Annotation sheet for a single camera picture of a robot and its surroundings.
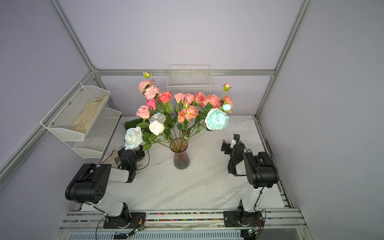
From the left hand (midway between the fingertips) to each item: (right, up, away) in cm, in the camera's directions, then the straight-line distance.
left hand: (132, 148), depth 94 cm
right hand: (+65, +3, +4) cm, 65 cm away
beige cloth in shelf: (-19, +17, -16) cm, 30 cm away
